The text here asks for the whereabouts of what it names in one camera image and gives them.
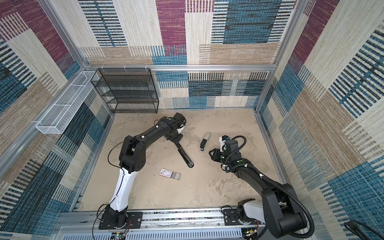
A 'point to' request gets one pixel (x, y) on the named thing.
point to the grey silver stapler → (204, 141)
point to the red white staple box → (166, 173)
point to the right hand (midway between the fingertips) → (211, 154)
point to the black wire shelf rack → (127, 90)
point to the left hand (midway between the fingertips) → (176, 138)
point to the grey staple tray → (176, 175)
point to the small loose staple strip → (198, 139)
